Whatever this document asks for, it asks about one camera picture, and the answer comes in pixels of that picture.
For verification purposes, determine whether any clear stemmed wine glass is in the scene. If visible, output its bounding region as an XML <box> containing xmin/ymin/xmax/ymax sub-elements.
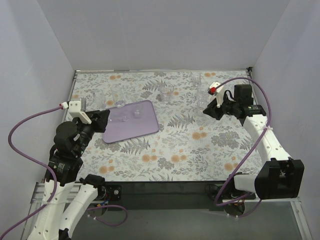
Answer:
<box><xmin>93</xmin><ymin>89</ymin><xmax>109</xmax><ymax>110</ymax></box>

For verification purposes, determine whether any tall clear flute glass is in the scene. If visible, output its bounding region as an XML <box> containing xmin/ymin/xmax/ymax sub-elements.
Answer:
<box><xmin>111</xmin><ymin>84</ymin><xmax>129</xmax><ymax>122</ymax></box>

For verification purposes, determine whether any small clear shot glass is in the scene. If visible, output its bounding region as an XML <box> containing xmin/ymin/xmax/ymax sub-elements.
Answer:
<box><xmin>132</xmin><ymin>102</ymin><xmax>143</xmax><ymax>118</ymax></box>

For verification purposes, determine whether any clear faceted tumbler glass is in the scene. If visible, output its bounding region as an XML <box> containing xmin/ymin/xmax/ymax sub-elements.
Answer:
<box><xmin>159</xmin><ymin>82</ymin><xmax>174</xmax><ymax>103</ymax></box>

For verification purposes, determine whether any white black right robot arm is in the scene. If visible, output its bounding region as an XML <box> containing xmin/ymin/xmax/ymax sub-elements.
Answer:
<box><xmin>203</xmin><ymin>82</ymin><xmax>305</xmax><ymax>200</ymax></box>

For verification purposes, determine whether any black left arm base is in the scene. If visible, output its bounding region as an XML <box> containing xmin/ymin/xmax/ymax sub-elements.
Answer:
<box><xmin>102</xmin><ymin>184</ymin><xmax>122</xmax><ymax>201</ymax></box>

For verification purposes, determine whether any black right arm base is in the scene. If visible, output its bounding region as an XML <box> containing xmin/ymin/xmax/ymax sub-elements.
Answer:
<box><xmin>205</xmin><ymin>183</ymin><xmax>256</xmax><ymax>205</ymax></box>

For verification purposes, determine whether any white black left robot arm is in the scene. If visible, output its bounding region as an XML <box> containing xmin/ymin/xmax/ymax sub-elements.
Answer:
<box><xmin>28</xmin><ymin>109</ymin><xmax>110</xmax><ymax>240</ymax></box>

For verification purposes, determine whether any purple rectangular tray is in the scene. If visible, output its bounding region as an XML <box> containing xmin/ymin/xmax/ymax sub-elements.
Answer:
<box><xmin>102</xmin><ymin>100</ymin><xmax>160</xmax><ymax>144</ymax></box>

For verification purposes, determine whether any tall clear drinking glass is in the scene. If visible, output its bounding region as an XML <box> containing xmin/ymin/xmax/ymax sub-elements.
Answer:
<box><xmin>195</xmin><ymin>86</ymin><xmax>208</xmax><ymax>116</ymax></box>

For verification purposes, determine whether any clear back tumbler glass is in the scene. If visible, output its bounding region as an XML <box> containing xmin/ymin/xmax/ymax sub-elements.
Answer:
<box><xmin>191</xmin><ymin>72</ymin><xmax>202</xmax><ymax>87</ymax></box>

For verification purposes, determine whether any floral patterned table mat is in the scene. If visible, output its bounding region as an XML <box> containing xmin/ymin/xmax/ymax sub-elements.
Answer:
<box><xmin>72</xmin><ymin>70</ymin><xmax>254</xmax><ymax>181</ymax></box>

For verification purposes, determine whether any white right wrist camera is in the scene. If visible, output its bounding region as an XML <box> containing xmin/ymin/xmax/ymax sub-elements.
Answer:
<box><xmin>208</xmin><ymin>82</ymin><xmax>225</xmax><ymax>108</ymax></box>

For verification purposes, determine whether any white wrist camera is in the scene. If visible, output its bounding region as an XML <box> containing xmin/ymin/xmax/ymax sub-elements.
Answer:
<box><xmin>208</xmin><ymin>82</ymin><xmax>225</xmax><ymax>108</ymax></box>
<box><xmin>68</xmin><ymin>98</ymin><xmax>92</xmax><ymax>124</ymax></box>

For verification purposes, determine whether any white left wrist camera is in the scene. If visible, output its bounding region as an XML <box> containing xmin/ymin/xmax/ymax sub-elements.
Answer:
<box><xmin>68</xmin><ymin>98</ymin><xmax>92</xmax><ymax>124</ymax></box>

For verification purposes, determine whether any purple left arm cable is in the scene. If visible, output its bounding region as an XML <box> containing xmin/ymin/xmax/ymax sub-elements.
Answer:
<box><xmin>0</xmin><ymin>102</ymin><xmax>129</xmax><ymax>240</ymax></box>

